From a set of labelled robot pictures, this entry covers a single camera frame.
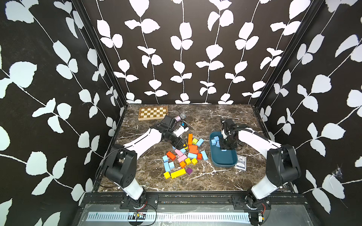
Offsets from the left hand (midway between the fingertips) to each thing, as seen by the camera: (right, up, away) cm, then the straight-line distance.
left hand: (183, 139), depth 87 cm
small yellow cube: (-9, -20, -5) cm, 23 cm away
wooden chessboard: (-25, +18, +24) cm, 39 cm away
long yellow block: (-3, -20, -3) cm, 20 cm away
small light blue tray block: (+23, 0, +9) cm, 25 cm away
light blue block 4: (+6, -11, +4) cm, 13 cm away
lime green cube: (+8, -2, +9) cm, 12 cm away
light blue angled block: (0, -8, +6) cm, 10 cm away
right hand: (+25, -4, +3) cm, 25 cm away
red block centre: (+7, -6, +8) cm, 12 cm away
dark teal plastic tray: (+25, -12, +3) cm, 28 cm away
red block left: (-8, -11, +2) cm, 14 cm away
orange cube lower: (0, -15, -1) cm, 15 cm away
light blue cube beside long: (-7, -15, -1) cm, 17 cm away
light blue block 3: (+14, -12, +3) cm, 19 cm away
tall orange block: (+5, -1, +11) cm, 12 cm away
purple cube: (+4, -19, -2) cm, 19 cm away
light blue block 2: (-10, -16, -2) cm, 19 cm away
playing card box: (+37, -15, +1) cm, 40 cm away
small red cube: (+11, -11, +3) cm, 16 cm away
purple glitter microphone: (-2, +15, +23) cm, 27 cm away
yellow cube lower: (+7, -13, 0) cm, 15 cm away
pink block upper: (-3, -9, +5) cm, 11 cm away
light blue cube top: (+21, -3, +8) cm, 23 cm away
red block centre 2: (+7, -9, +6) cm, 13 cm away
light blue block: (+12, -3, +10) cm, 16 cm away
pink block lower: (0, -12, +3) cm, 13 cm away
